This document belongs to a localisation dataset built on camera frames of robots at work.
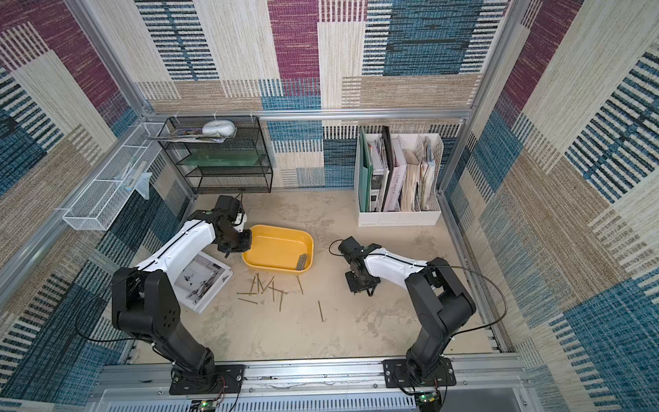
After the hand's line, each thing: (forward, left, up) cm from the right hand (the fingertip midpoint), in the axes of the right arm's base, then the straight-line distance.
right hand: (359, 282), depth 92 cm
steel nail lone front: (-10, +13, 0) cm, 17 cm away
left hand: (+9, +39, +11) cm, 41 cm away
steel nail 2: (-6, +38, 0) cm, 39 cm away
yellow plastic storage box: (+10, +29, +8) cm, 31 cm away
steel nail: (+8, +21, +1) cm, 23 cm away
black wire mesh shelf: (+49, +53, +19) cm, 75 cm away
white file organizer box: (+31, -15, +20) cm, 40 cm away
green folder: (+25, -2, +28) cm, 38 cm away
